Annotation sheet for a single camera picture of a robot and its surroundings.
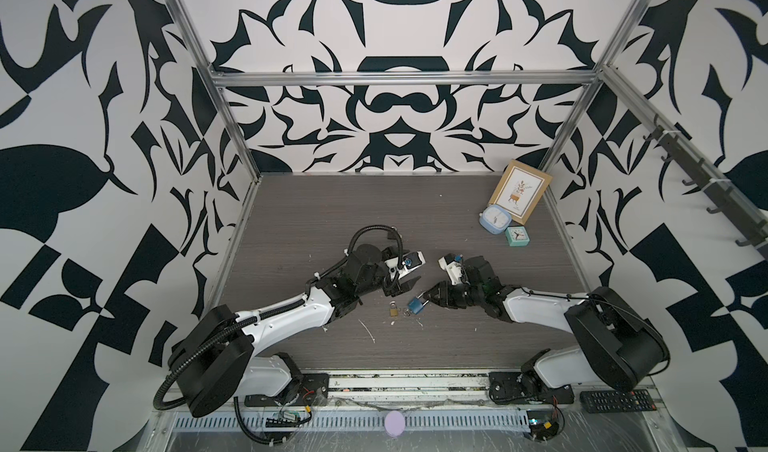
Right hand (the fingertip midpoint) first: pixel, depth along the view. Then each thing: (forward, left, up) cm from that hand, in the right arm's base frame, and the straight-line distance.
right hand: (427, 295), depth 86 cm
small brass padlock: (-3, +9, -4) cm, 11 cm away
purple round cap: (-30, +10, +5) cm, 32 cm away
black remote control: (-25, -41, -3) cm, 49 cm away
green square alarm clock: (+21, -32, -3) cm, 39 cm away
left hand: (+5, +4, +14) cm, 15 cm away
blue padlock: (-2, +3, -3) cm, 5 cm away
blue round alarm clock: (+28, -26, -2) cm, 38 cm away
